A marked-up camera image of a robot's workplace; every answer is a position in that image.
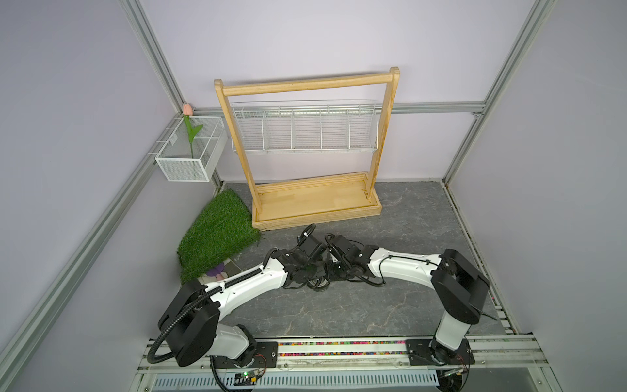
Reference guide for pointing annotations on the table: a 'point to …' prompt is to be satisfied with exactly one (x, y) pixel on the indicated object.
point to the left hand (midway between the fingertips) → (321, 271)
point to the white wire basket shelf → (309, 126)
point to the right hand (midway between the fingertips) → (324, 273)
